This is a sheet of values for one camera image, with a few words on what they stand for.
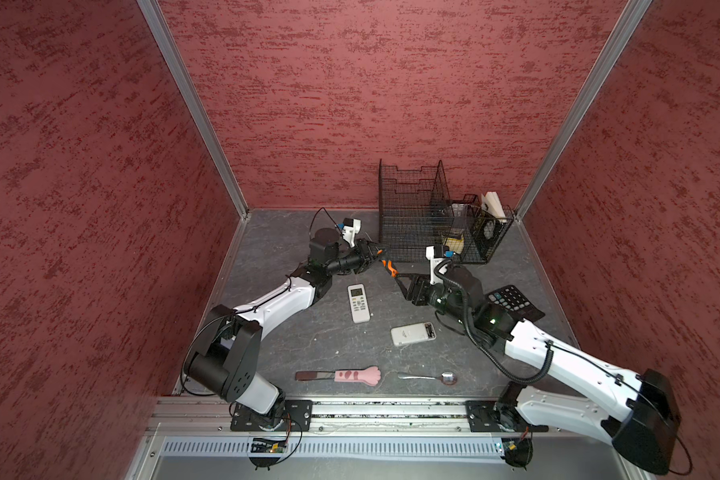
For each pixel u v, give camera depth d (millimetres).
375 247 775
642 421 382
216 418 755
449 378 789
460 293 523
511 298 947
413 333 878
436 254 666
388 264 760
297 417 738
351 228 774
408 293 666
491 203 969
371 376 780
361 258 723
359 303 939
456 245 1095
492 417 738
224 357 437
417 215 1217
